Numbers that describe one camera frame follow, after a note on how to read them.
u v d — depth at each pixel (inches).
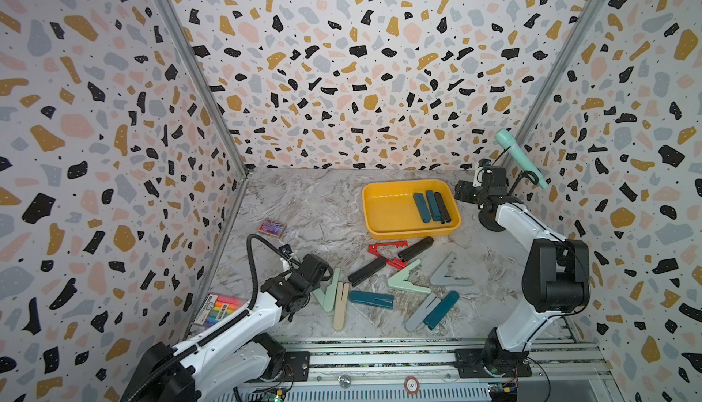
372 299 32.9
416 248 38.2
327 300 33.1
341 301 32.8
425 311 32.2
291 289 23.2
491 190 28.9
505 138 32.8
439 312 32.0
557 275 19.2
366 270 35.4
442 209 41.9
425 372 29.0
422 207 43.6
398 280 34.8
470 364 28.8
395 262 36.5
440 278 35.2
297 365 28.9
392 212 42.9
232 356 22.0
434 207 42.4
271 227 39.6
